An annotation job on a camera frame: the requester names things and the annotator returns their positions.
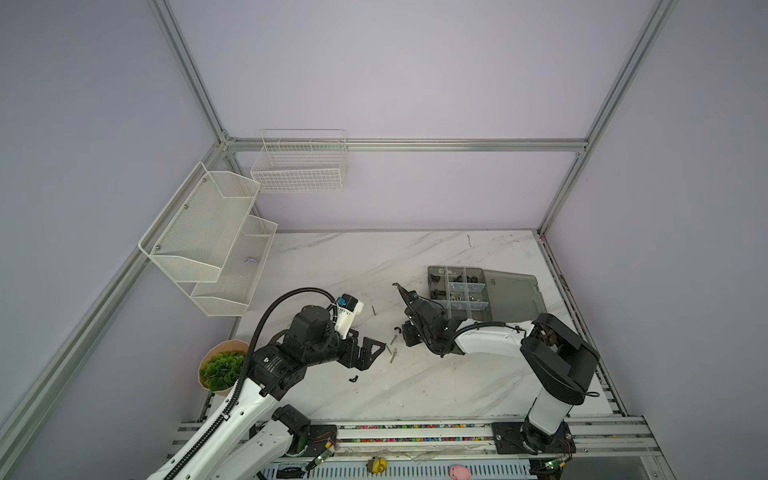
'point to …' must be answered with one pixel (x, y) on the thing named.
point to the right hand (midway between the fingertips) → (403, 327)
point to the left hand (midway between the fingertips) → (368, 343)
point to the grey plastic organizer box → (488, 295)
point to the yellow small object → (377, 465)
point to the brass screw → (393, 356)
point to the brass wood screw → (374, 311)
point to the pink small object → (459, 472)
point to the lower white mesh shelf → (232, 293)
